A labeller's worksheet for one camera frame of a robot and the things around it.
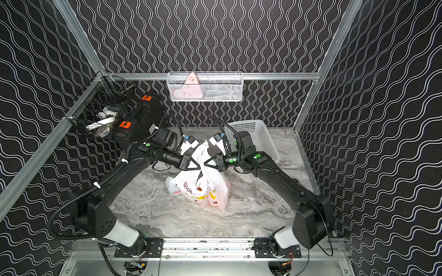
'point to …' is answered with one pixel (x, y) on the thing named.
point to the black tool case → (140, 122)
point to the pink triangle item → (191, 89)
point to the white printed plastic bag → (208, 186)
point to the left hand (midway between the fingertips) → (198, 165)
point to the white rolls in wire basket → (104, 121)
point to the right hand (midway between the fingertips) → (205, 162)
